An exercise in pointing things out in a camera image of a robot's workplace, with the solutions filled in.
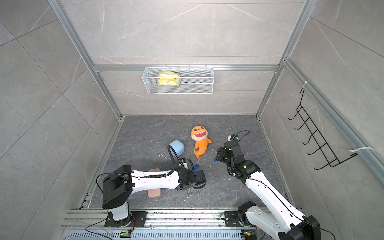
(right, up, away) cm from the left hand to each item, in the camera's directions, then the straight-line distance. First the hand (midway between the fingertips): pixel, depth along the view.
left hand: (192, 178), depth 83 cm
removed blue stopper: (+15, +8, +13) cm, 21 cm away
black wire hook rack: (+57, +31, -10) cm, 66 cm away
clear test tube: (-2, -8, -1) cm, 8 cm away
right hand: (+16, +16, -3) cm, 23 cm away
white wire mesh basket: (-1, +61, +18) cm, 64 cm away
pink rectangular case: (-20, -7, -4) cm, 21 cm away
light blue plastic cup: (-9, +17, +9) cm, 21 cm away
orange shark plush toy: (+4, +24, +15) cm, 29 cm away
